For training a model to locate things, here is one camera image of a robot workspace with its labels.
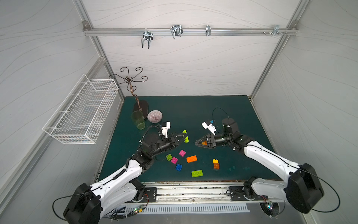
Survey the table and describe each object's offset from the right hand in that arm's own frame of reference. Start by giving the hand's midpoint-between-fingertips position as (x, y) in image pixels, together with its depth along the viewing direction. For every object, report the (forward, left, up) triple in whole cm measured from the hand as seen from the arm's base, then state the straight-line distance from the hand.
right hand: (195, 144), depth 71 cm
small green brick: (0, +16, -19) cm, 25 cm away
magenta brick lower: (-2, +12, -18) cm, 22 cm away
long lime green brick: (+1, +5, +3) cm, 6 cm away
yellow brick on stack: (-1, -13, -20) cm, 24 cm away
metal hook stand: (+41, +43, -17) cm, 62 cm away
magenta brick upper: (+3, +8, -19) cm, 20 cm away
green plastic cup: (+21, +39, -9) cm, 45 cm away
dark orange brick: (-4, -13, -18) cm, 23 cm away
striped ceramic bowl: (+31, +31, -18) cm, 47 cm away
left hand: (+1, +4, +5) cm, 7 cm away
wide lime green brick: (-9, -2, -19) cm, 21 cm away
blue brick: (-6, +9, -19) cm, 22 cm away
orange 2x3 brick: (-1, +2, -20) cm, 20 cm away
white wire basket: (+6, +59, +13) cm, 61 cm away
